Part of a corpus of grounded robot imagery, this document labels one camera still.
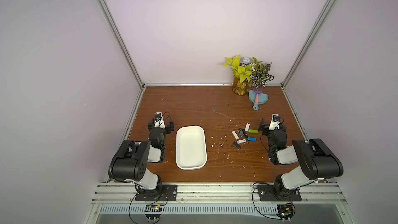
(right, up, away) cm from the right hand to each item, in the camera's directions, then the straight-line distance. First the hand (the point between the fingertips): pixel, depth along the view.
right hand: (273, 118), depth 88 cm
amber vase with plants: (-14, +28, +6) cm, 32 cm away
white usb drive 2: (-22, -11, +4) cm, 25 cm away
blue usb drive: (-12, -13, +2) cm, 18 cm away
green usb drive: (-10, -9, +6) cm, 15 cm away
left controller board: (-65, -43, -16) cm, 80 cm away
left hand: (-65, +1, +2) cm, 65 cm away
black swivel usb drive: (-16, -10, +5) cm, 20 cm away
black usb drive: (-21, -16, +1) cm, 27 cm away
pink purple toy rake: (+2, +17, +28) cm, 33 cm away
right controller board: (-3, -41, -19) cm, 45 cm away
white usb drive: (-13, -7, +9) cm, 17 cm away
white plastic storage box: (-48, -19, -1) cm, 52 cm away
